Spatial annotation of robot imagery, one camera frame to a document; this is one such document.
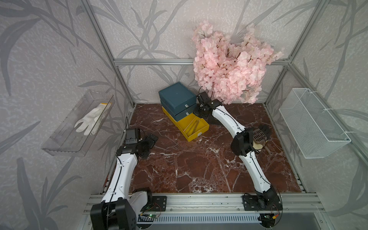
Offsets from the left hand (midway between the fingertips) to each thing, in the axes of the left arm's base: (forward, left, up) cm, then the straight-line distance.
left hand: (155, 141), depth 82 cm
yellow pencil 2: (+20, -25, -13) cm, 34 cm away
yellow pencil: (+25, -26, -12) cm, 38 cm away
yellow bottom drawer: (+20, -21, -13) cm, 32 cm away
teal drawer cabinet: (+25, -12, +8) cm, 29 cm away
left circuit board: (-34, -2, -13) cm, 37 cm away
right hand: (+24, -22, -2) cm, 32 cm away
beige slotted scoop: (+8, -67, -10) cm, 68 cm away
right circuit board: (-35, -60, -17) cm, 72 cm away
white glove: (0, +27, +19) cm, 32 cm away
